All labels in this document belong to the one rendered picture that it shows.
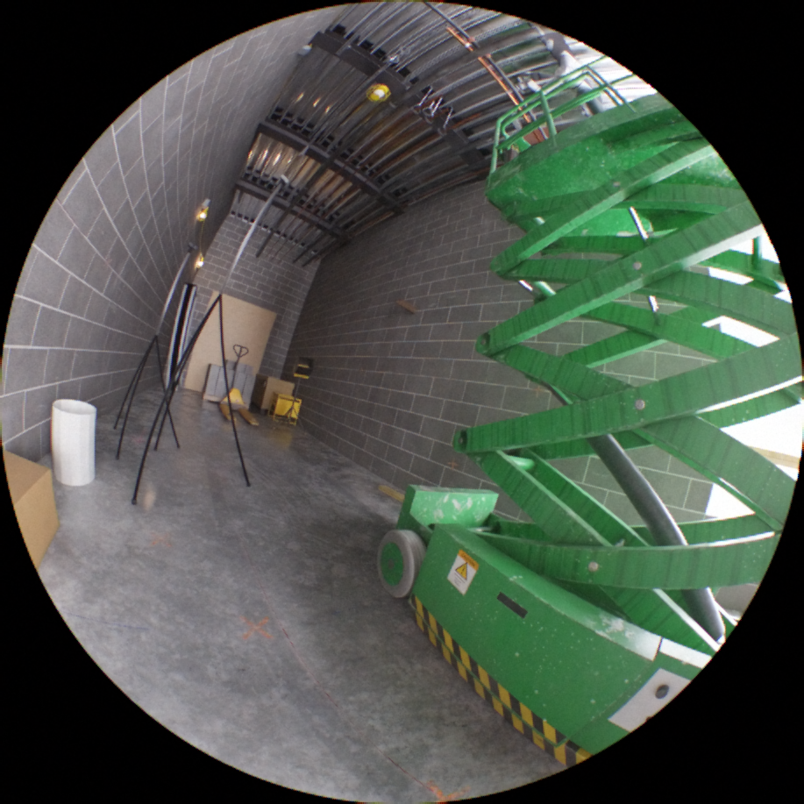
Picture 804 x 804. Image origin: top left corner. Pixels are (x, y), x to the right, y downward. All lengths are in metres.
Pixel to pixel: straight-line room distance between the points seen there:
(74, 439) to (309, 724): 1.48
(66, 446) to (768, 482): 2.40
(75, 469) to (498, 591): 1.84
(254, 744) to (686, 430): 1.24
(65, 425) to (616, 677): 2.04
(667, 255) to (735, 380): 0.41
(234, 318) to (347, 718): 7.04
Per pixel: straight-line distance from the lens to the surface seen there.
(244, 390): 5.76
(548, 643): 0.72
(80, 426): 1.62
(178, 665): 0.91
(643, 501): 0.94
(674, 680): 0.75
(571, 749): 0.94
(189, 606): 1.05
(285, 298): 7.40
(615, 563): 0.77
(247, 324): 7.08
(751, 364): 0.80
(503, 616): 0.76
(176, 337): 5.92
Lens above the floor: 0.79
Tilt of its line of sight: 2 degrees up
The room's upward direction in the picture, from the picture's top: 15 degrees clockwise
